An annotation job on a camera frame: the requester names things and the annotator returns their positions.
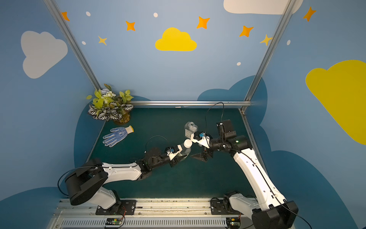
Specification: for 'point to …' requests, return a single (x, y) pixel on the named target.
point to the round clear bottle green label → (185, 151)
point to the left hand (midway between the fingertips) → (184, 148)
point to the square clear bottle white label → (190, 128)
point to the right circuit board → (233, 222)
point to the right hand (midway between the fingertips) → (196, 144)
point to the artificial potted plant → (106, 106)
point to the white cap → (188, 143)
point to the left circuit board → (113, 221)
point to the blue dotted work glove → (116, 135)
